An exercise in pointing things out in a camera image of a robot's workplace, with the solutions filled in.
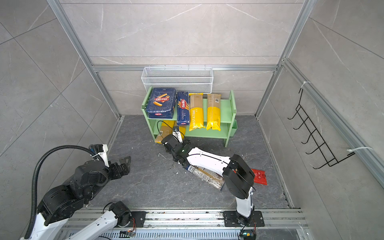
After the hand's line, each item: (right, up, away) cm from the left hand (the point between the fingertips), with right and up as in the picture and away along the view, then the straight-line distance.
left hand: (122, 156), depth 63 cm
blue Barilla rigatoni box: (+13, +26, +19) cm, 35 cm away
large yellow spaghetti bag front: (+25, +11, +10) cm, 29 cm away
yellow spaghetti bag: (+42, +21, +18) cm, 50 cm away
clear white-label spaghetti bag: (+38, -16, +22) cm, 47 cm away
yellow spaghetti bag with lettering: (+32, +20, +17) cm, 41 cm away
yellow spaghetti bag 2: (+13, +12, +32) cm, 37 cm away
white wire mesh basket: (+31, +45, +38) cm, 67 cm away
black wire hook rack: (+87, 0, -3) cm, 87 cm away
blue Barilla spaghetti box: (+25, +18, +15) cm, 35 cm away
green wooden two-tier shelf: (+50, +14, +19) cm, 56 cm away
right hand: (+20, +5, +24) cm, 32 cm away
